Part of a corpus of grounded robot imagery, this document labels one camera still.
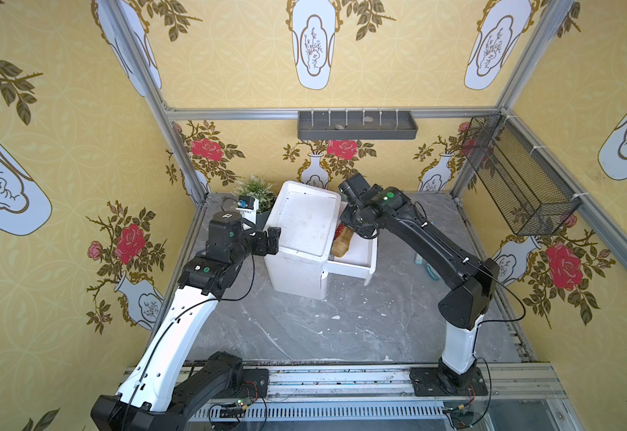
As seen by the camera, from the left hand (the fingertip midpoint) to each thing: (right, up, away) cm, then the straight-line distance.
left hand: (263, 227), depth 73 cm
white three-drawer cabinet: (+12, +3, +9) cm, 15 cm away
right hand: (+21, 0, +8) cm, 23 cm away
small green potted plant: (-5, +12, +25) cm, 28 cm away
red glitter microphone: (+22, -1, +9) cm, 24 cm away
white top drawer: (+28, -9, +9) cm, 31 cm away
